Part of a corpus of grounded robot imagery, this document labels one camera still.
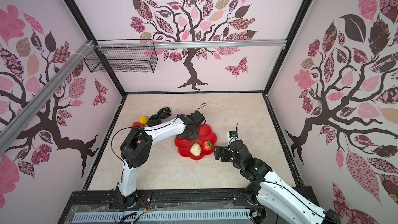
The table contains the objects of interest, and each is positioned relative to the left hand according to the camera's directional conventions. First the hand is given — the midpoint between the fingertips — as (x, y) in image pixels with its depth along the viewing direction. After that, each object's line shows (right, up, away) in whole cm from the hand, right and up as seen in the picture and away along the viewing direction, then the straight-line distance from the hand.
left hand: (190, 136), depth 93 cm
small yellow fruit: (-31, +10, +6) cm, 33 cm away
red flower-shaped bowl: (+9, +1, +2) cm, 9 cm away
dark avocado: (-25, +8, +7) cm, 27 cm away
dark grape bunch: (-19, +14, +11) cm, 26 cm away
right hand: (+16, -3, -15) cm, 22 cm away
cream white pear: (+4, -5, -9) cm, 12 cm away
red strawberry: (+11, -3, -7) cm, 13 cm away
